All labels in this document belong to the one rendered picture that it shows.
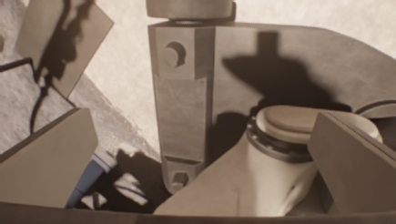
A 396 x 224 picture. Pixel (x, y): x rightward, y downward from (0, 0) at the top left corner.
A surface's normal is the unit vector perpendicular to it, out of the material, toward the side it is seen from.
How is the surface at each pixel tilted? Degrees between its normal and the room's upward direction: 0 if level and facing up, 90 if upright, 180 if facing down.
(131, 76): 0
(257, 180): 90
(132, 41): 0
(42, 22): 0
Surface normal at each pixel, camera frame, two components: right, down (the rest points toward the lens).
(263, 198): 0.00, -0.88
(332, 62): -0.22, 0.47
